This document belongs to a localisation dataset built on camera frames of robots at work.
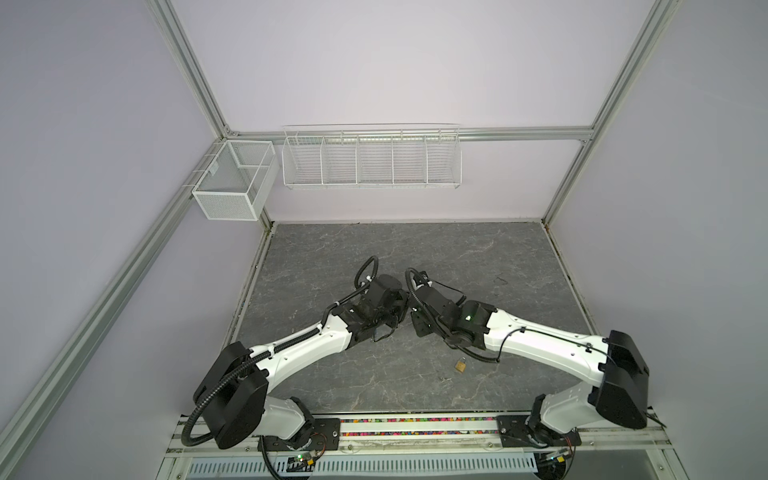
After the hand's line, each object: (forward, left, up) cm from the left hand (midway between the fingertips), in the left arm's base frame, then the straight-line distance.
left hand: (418, 300), depth 80 cm
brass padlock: (-14, -11, -16) cm, 24 cm away
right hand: (-3, 0, -1) cm, 4 cm away
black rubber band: (+16, -32, -18) cm, 40 cm away
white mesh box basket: (+46, +57, +7) cm, 74 cm away
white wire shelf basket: (+46, +11, +15) cm, 50 cm away
